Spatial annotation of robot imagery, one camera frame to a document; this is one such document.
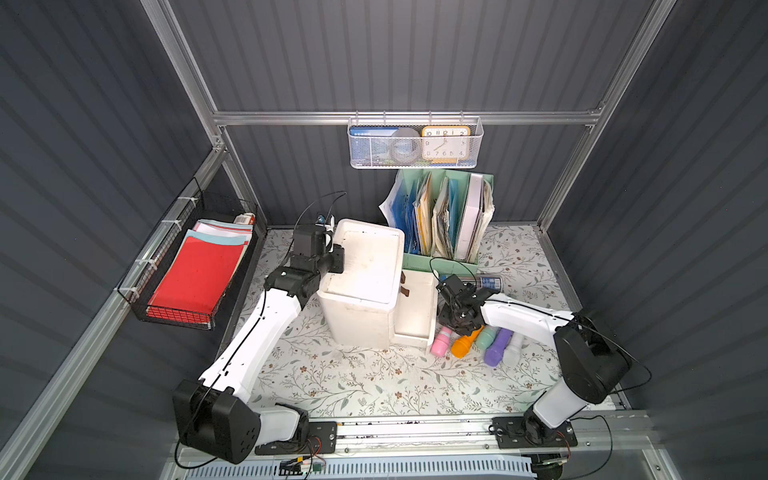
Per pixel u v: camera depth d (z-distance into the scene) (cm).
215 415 38
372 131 85
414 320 93
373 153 87
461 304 69
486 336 87
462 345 85
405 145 90
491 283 96
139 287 61
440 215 94
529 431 67
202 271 71
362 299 71
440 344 85
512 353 83
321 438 74
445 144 89
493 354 83
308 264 58
